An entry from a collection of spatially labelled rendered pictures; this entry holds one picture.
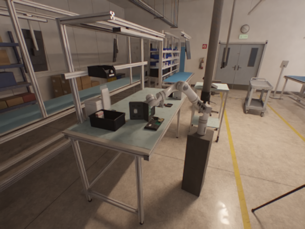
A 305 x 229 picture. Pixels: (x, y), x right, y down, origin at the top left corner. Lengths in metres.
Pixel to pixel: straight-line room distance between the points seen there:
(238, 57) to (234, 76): 0.85
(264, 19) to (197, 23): 2.61
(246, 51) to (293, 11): 1.90
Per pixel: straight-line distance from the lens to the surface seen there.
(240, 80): 8.18
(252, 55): 8.14
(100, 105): 1.66
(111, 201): 1.90
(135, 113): 1.57
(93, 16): 1.34
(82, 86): 5.02
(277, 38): 8.27
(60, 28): 1.56
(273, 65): 8.31
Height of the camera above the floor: 1.69
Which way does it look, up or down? 23 degrees down
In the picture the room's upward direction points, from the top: straight up
